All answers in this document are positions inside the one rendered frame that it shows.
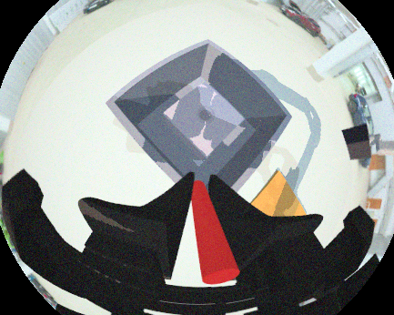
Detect red peg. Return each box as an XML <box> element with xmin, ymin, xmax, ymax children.
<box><xmin>192</xmin><ymin>180</ymin><xmax>240</xmax><ymax>285</ymax></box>

